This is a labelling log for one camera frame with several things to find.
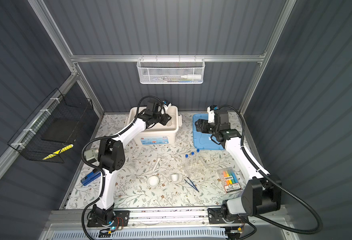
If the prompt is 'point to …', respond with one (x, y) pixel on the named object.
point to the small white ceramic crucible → (174, 177)
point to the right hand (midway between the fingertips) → (203, 124)
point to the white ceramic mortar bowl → (153, 181)
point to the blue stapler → (92, 176)
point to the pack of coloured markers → (230, 179)
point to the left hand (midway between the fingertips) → (168, 115)
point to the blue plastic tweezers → (194, 187)
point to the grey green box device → (89, 154)
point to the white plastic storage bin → (159, 134)
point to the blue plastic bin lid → (202, 140)
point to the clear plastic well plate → (197, 169)
